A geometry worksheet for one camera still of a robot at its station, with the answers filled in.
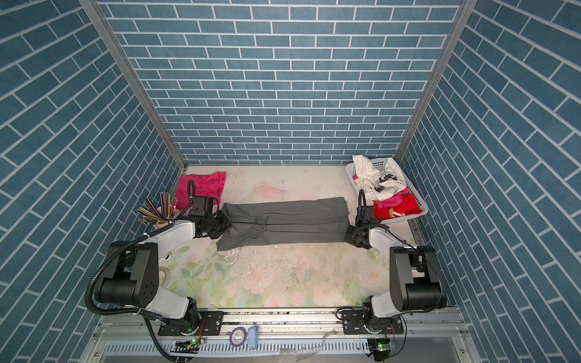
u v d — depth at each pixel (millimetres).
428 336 763
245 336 710
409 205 963
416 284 444
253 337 687
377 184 1031
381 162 1118
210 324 739
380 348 703
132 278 445
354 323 736
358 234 691
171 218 905
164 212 908
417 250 487
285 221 999
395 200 961
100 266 736
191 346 718
